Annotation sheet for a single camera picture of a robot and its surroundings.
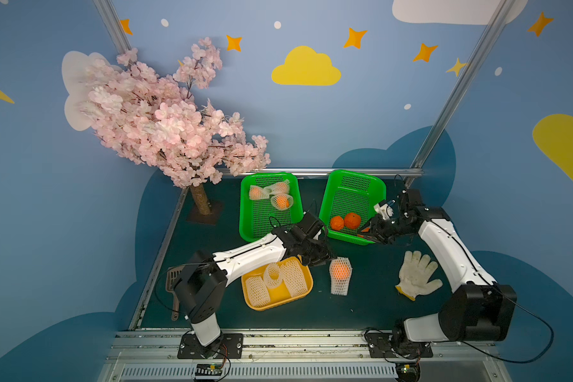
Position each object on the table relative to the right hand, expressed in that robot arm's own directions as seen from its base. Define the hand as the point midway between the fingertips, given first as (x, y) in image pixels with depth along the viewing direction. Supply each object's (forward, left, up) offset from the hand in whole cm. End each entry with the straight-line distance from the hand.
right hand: (364, 231), depth 81 cm
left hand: (-8, +10, -3) cm, 13 cm away
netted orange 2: (+30, +31, -11) cm, 45 cm away
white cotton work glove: (-6, -23, -18) cm, 30 cm away
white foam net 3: (-13, +24, -13) cm, 30 cm away
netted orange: (+26, +43, -12) cm, 52 cm away
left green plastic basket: (+17, +42, -18) cm, 49 cm away
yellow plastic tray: (-18, +29, -18) cm, 38 cm away
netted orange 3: (+21, +31, -11) cm, 39 cm away
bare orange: (+12, +7, -13) cm, 19 cm away
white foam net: (-20, +36, -12) cm, 43 cm away
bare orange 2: (+14, 0, -13) cm, 18 cm away
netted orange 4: (-12, +8, -8) cm, 16 cm away
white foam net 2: (-12, +33, -9) cm, 36 cm away
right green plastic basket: (+31, +1, -14) cm, 34 cm away
